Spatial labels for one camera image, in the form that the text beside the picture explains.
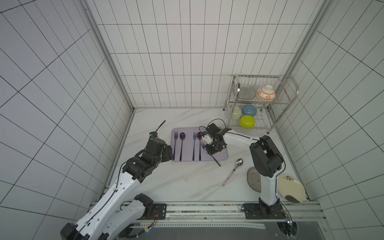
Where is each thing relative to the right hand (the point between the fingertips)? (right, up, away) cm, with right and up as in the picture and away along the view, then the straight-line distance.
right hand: (204, 152), depth 95 cm
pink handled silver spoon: (+20, -4, -7) cm, 22 cm away
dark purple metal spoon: (-15, +10, +6) cm, 19 cm away
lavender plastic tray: (-11, +5, +4) cm, 13 cm away
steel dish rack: (+31, +32, -9) cm, 46 cm away
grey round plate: (+26, +39, -3) cm, 47 cm away
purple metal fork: (-19, +9, +6) cm, 22 cm away
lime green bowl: (+30, +20, +6) cm, 37 cm away
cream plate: (+47, -17, -14) cm, 52 cm away
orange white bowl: (+36, +37, -9) cm, 53 cm away
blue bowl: (+34, +29, +12) cm, 46 cm away
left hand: (-23, +4, -18) cm, 30 cm away
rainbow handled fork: (0, +5, -9) cm, 10 cm away
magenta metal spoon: (-3, +11, +5) cm, 12 cm away
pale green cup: (+24, +26, +10) cm, 37 cm away
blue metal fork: (-6, +9, +6) cm, 12 cm away
